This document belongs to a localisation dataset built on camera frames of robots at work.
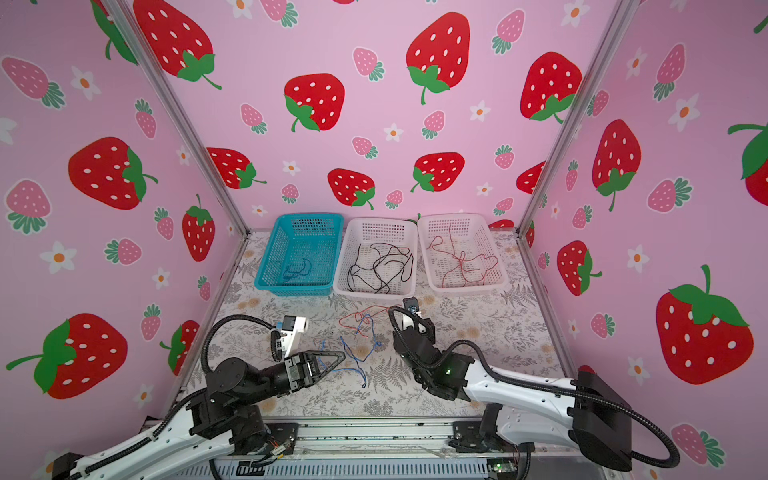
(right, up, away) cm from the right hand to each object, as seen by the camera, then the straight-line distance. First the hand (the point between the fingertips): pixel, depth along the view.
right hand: (403, 314), depth 78 cm
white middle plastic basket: (-9, +14, +33) cm, 37 cm away
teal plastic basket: (-37, +16, +36) cm, 54 cm away
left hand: (-13, -5, -21) cm, 25 cm away
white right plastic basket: (+22, +16, +33) cm, 43 cm away
